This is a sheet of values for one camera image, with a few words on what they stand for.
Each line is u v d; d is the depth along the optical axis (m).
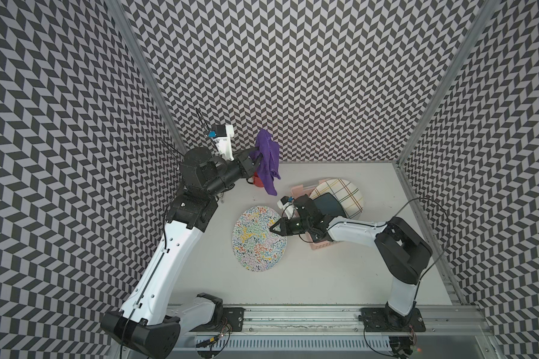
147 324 0.36
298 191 1.01
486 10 0.67
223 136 0.53
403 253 0.49
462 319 0.77
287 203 0.81
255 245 0.86
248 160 0.52
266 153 0.58
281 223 0.80
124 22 0.73
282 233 0.78
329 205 0.92
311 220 0.70
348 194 0.94
